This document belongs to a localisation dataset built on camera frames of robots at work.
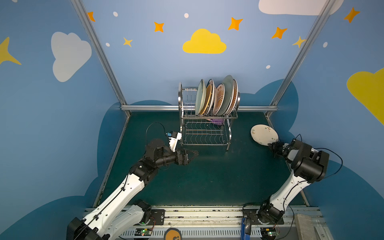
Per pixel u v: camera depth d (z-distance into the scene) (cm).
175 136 65
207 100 73
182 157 62
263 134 111
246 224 68
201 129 105
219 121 111
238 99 76
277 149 92
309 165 55
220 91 83
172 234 70
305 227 70
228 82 78
